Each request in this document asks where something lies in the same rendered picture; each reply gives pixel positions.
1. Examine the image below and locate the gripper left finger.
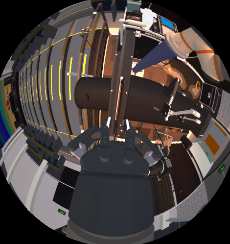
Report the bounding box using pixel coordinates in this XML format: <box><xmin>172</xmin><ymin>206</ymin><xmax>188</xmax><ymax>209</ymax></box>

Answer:
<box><xmin>67</xmin><ymin>117</ymin><xmax>112</xmax><ymax>153</ymax></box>

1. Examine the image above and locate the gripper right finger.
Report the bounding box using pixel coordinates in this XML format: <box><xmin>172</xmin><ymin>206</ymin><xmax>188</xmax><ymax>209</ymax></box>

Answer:
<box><xmin>124</xmin><ymin>119</ymin><xmax>163</xmax><ymax>166</ymax></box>

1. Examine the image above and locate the black follow spot body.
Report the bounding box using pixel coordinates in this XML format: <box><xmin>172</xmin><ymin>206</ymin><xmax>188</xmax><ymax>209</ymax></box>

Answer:
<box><xmin>74</xmin><ymin>74</ymin><xmax>213</xmax><ymax>138</ymax></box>

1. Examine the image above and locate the dark seat row block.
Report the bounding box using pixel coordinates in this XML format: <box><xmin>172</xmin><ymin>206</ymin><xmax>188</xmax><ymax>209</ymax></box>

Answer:
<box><xmin>23</xmin><ymin>123</ymin><xmax>67</xmax><ymax>171</ymax></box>

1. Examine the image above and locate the black cylinder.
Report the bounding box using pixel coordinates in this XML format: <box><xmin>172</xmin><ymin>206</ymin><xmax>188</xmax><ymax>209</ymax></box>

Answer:
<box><xmin>180</xmin><ymin>136</ymin><xmax>193</xmax><ymax>151</ymax></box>

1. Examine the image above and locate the black sprung lever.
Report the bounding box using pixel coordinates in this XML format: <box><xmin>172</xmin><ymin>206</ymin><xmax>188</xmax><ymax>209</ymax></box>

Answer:
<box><xmin>161</xmin><ymin>77</ymin><xmax>182</xmax><ymax>116</ymax></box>

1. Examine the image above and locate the black flight case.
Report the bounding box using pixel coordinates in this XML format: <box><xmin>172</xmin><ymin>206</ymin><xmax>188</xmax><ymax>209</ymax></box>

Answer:
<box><xmin>199</xmin><ymin>82</ymin><xmax>224</xmax><ymax>113</ymax></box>

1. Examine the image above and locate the blue-screen monitor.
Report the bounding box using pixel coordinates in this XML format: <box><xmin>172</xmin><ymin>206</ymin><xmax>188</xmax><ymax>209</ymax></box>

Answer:
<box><xmin>158</xmin><ymin>16</ymin><xmax>178</xmax><ymax>33</ymax></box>

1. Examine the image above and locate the black box with red label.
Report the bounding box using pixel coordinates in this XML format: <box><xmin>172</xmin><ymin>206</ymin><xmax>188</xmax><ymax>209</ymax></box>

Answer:
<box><xmin>126</xmin><ymin>11</ymin><xmax>144</xmax><ymax>21</ymax></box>

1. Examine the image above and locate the teal box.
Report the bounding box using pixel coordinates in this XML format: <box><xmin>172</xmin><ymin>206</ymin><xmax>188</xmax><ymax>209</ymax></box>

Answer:
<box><xmin>126</xmin><ymin>0</ymin><xmax>142</xmax><ymax>12</ymax></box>

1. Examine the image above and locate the thin wire tripod stand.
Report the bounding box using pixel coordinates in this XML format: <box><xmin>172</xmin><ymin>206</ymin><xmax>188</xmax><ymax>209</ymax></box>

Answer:
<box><xmin>152</xmin><ymin>123</ymin><xmax>175</xmax><ymax>154</ymax></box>

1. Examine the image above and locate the orange gel frame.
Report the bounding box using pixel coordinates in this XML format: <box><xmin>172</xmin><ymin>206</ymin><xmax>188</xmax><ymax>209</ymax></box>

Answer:
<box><xmin>116</xmin><ymin>76</ymin><xmax>125</xmax><ymax>123</ymax></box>

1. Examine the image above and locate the short white-handled lever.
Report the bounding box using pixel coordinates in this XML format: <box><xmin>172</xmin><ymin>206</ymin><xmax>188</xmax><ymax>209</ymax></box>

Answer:
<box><xmin>177</xmin><ymin>115</ymin><xmax>202</xmax><ymax>125</ymax></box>

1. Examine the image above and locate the orange wall poster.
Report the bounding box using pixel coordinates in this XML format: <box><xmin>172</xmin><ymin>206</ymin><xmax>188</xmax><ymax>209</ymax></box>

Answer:
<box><xmin>204</xmin><ymin>133</ymin><xmax>221</xmax><ymax>156</ymax></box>

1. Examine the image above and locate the white rod handle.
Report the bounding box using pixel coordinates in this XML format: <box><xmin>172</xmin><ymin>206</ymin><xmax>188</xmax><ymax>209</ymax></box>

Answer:
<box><xmin>118</xmin><ymin>18</ymin><xmax>148</xmax><ymax>27</ymax></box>

